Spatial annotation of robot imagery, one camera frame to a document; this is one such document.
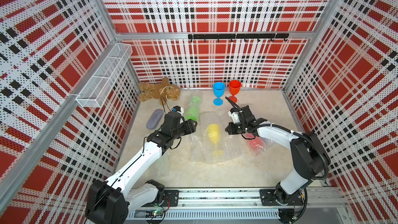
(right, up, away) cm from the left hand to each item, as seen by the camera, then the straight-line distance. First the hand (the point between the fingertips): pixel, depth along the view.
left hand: (195, 124), depth 81 cm
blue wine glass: (+14, +20, +19) cm, 31 cm away
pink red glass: (+34, -12, +2) cm, 36 cm away
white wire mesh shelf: (-60, +18, +9) cm, 64 cm away
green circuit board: (-18, -40, -12) cm, 45 cm away
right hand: (+19, -4, +8) cm, 21 cm away
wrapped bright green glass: (-3, +8, +20) cm, 22 cm away
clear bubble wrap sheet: (+13, -13, +1) cm, 18 cm away
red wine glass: (+25, +22, +22) cm, 40 cm away
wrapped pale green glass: (-16, -20, -4) cm, 26 cm away
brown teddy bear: (-25, +20, +30) cm, 44 cm away
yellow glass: (+10, -5, +7) cm, 13 cm away
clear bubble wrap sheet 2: (+1, -14, +7) cm, 16 cm away
